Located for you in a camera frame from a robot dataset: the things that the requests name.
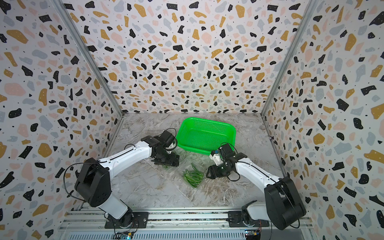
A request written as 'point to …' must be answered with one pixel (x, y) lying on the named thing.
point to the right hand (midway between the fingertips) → (212, 175)
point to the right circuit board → (252, 234)
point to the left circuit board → (125, 235)
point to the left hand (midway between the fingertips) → (174, 162)
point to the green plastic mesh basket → (205, 136)
